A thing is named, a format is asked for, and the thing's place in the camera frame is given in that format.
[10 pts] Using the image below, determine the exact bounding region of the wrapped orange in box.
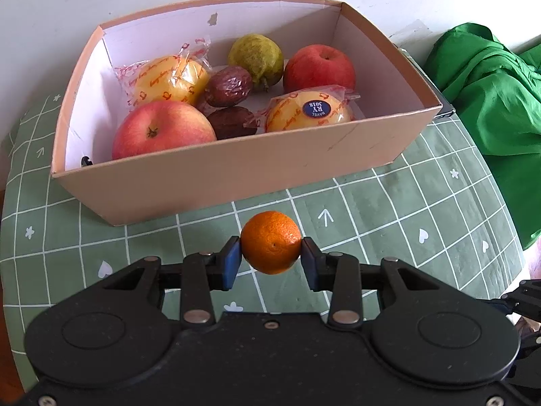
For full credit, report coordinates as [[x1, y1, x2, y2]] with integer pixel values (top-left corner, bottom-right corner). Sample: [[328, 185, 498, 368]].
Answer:
[[115, 36, 212, 112]]

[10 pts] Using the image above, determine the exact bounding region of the small orange mandarin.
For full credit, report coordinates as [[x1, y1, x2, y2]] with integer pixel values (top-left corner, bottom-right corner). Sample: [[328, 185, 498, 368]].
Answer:
[[240, 211, 303, 275]]

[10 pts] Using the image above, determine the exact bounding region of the green checkered tablecloth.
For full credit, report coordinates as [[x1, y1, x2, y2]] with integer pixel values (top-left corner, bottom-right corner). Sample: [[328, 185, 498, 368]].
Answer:
[[1, 94, 524, 388]]

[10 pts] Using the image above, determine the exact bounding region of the dark red date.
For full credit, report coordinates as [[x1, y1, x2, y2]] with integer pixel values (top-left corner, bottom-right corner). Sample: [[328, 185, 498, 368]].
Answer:
[[207, 106, 258, 140], [205, 66, 253, 107]]

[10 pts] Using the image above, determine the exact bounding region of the green cloth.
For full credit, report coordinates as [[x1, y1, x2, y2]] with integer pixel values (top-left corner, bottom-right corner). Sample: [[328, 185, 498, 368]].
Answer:
[[425, 23, 540, 248]]

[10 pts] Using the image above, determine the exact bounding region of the brown cardboard box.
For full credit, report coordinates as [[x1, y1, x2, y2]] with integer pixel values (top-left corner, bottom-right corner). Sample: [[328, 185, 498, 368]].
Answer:
[[51, 0, 441, 225]]

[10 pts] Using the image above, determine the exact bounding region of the orange with sticker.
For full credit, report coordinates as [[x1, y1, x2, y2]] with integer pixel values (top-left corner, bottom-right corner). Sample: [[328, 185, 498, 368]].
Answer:
[[243, 84, 360, 133]]

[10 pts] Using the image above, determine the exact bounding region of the red apple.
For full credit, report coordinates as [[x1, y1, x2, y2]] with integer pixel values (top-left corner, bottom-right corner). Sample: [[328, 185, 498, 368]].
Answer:
[[282, 44, 356, 93], [112, 101, 216, 159]]

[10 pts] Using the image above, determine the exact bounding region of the green yellow pear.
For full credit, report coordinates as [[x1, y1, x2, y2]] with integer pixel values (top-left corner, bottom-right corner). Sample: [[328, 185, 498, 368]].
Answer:
[[228, 34, 284, 92]]

